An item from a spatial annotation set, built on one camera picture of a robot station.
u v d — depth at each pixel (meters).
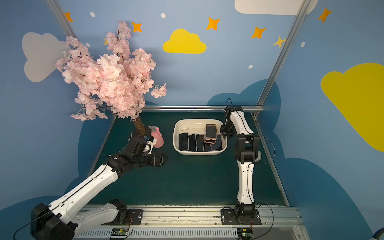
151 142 0.71
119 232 0.72
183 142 1.04
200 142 0.99
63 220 0.39
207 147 0.99
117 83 0.56
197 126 1.13
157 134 0.91
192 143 1.01
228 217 0.74
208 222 0.73
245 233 0.73
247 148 0.62
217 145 1.03
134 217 0.75
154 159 0.68
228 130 0.85
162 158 0.69
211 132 1.06
